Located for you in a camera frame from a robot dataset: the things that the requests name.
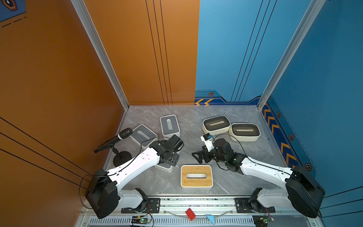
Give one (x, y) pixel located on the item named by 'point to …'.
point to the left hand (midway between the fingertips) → (171, 155)
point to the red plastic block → (190, 214)
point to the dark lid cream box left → (216, 125)
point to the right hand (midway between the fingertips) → (198, 150)
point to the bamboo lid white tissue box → (196, 177)
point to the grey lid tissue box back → (169, 126)
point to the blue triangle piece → (211, 218)
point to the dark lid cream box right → (244, 132)
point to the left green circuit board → (140, 220)
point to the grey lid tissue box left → (143, 136)
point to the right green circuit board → (262, 221)
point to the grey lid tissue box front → (165, 166)
